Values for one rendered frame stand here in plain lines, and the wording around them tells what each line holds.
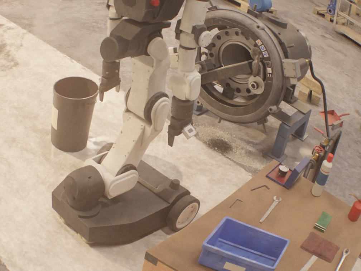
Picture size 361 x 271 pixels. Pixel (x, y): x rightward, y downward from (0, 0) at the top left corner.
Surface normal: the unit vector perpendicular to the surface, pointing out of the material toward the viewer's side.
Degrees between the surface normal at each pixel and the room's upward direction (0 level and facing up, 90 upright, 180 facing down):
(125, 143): 60
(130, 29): 45
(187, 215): 90
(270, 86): 90
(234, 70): 90
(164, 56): 90
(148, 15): 115
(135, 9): 105
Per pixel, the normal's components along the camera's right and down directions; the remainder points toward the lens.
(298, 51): 0.77, -0.05
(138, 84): -0.66, 0.41
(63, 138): -0.11, 0.53
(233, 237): -0.44, 0.37
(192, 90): 0.74, 0.46
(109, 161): -0.32, -0.40
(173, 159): 0.20, -0.84
